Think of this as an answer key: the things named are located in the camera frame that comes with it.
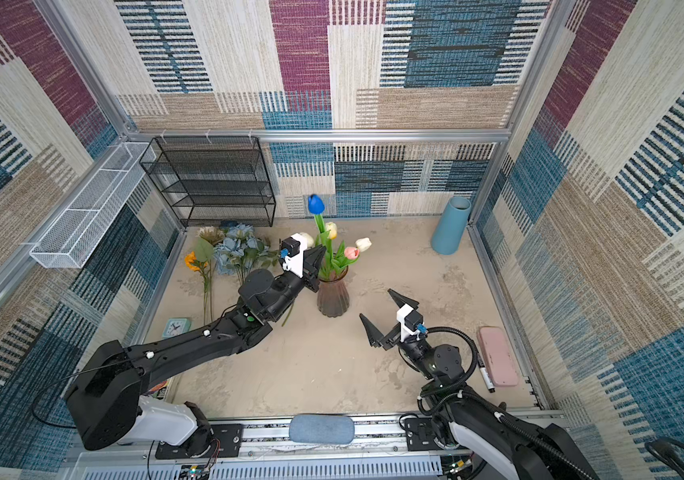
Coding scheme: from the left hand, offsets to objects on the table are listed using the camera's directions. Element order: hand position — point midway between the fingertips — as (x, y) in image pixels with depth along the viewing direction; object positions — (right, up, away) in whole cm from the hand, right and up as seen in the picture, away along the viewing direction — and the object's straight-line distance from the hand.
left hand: (324, 244), depth 72 cm
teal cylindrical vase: (+39, +7, +27) cm, 48 cm away
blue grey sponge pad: (+3, -44, +1) cm, 45 cm away
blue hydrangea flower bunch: (-29, -2, +26) cm, 39 cm away
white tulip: (+10, 0, +9) cm, 13 cm away
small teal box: (-46, -24, +19) cm, 55 cm away
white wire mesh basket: (-60, 0, -2) cm, 60 cm away
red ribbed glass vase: (+1, -17, +27) cm, 31 cm away
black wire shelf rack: (-43, +23, +37) cm, 61 cm away
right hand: (+12, -14, +1) cm, 19 cm away
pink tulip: (+6, -3, +1) cm, 7 cm away
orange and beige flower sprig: (-46, -5, +34) cm, 57 cm away
